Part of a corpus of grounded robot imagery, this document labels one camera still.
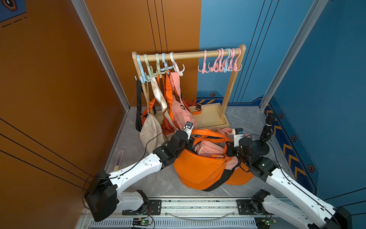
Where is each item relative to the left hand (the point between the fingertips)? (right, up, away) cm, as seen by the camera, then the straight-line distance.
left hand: (191, 131), depth 79 cm
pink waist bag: (+9, -11, +10) cm, 18 cm away
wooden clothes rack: (+15, +9, +32) cm, 37 cm away
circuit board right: (+36, -45, -9) cm, 58 cm away
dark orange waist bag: (+7, +17, +33) cm, 38 cm away
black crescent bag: (+19, -25, -1) cm, 31 cm away
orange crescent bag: (+4, -20, -6) cm, 21 cm away
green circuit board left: (-27, -45, -8) cm, 53 cm away
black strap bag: (-33, +5, +10) cm, 35 cm away
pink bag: (-5, +11, +4) cm, 12 cm away
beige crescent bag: (-23, +3, +7) cm, 24 cm away
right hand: (+20, -6, -1) cm, 20 cm away
